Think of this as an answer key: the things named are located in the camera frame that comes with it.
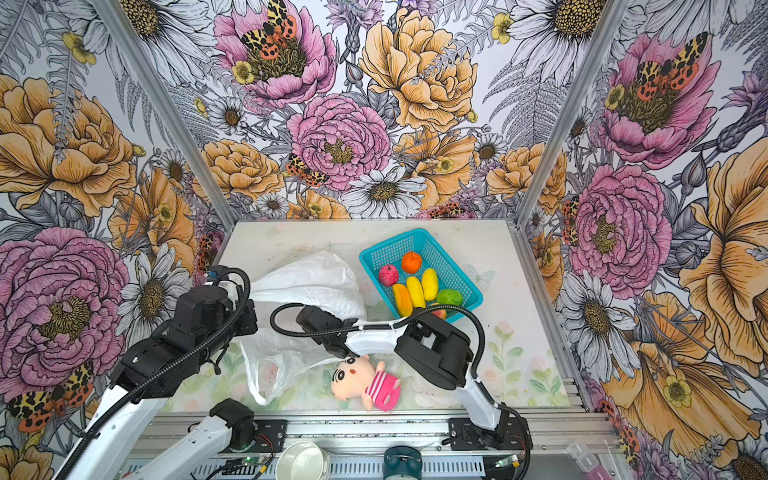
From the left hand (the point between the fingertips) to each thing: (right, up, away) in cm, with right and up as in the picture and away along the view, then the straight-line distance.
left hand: (250, 314), depth 69 cm
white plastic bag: (+14, +7, +10) cm, 19 cm away
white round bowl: (+12, -35, +2) cm, 37 cm away
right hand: (+11, -6, +22) cm, 25 cm away
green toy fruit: (+50, +1, +23) cm, 55 cm away
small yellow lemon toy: (+40, +2, +27) cm, 48 cm away
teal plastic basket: (+32, +14, +36) cm, 50 cm away
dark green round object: (+34, -29, -5) cm, 46 cm away
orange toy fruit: (+39, +10, +33) cm, 52 cm away
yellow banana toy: (+36, -1, +25) cm, 44 cm away
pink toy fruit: (+31, +6, +30) cm, 44 cm away
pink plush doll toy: (+24, -17, +7) cm, 30 cm away
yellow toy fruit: (+45, +4, +30) cm, 54 cm away
